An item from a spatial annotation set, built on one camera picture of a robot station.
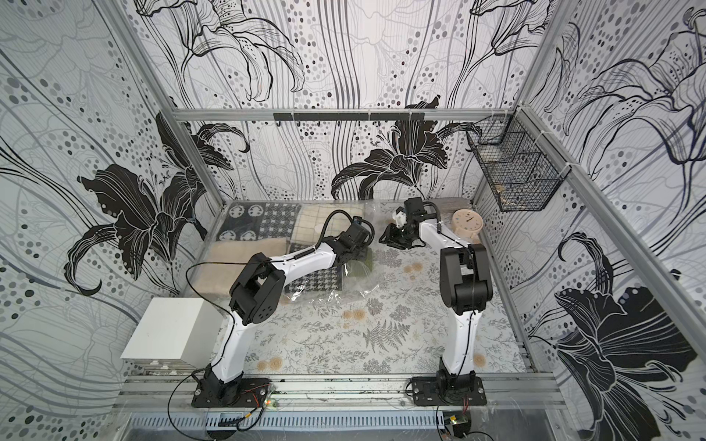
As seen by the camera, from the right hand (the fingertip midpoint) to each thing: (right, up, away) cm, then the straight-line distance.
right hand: (388, 237), depth 99 cm
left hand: (-11, -4, +1) cm, 12 cm away
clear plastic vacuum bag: (0, -11, -1) cm, 11 cm away
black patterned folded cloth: (-57, +6, +10) cm, 58 cm away
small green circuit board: (+15, -46, -29) cm, 57 cm away
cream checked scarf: (-30, +6, +8) cm, 32 cm away
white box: (-56, -23, -27) cm, 67 cm away
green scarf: (-11, -10, -8) cm, 17 cm away
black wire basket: (+45, +23, -8) cm, 51 cm away
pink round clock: (+33, +5, +9) cm, 35 cm away
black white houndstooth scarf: (-22, -14, -8) cm, 27 cm away
